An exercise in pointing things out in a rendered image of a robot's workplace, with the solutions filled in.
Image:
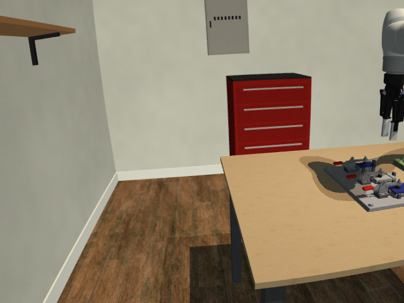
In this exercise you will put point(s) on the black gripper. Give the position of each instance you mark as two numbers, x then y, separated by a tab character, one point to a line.
393	91

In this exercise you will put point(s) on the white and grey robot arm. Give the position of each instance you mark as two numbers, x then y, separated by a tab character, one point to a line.
393	42

